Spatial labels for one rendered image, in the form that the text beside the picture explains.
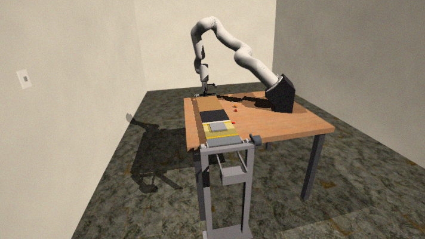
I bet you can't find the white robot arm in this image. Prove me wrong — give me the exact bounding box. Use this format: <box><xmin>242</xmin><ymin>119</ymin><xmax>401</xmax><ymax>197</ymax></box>
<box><xmin>190</xmin><ymin>16</ymin><xmax>283</xmax><ymax>93</ymax></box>

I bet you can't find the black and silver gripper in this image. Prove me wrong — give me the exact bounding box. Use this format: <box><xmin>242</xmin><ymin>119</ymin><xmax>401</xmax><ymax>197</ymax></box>
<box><xmin>201</xmin><ymin>81</ymin><xmax>208</xmax><ymax>97</ymax></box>

